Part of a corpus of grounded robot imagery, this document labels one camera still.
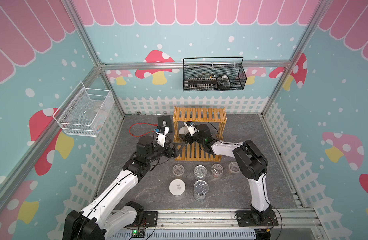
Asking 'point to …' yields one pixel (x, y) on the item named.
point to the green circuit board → (136, 233)
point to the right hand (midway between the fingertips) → (184, 130)
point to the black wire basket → (214, 77)
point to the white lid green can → (177, 189)
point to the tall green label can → (201, 188)
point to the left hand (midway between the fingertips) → (178, 144)
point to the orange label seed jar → (178, 170)
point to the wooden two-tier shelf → (198, 127)
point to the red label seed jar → (217, 170)
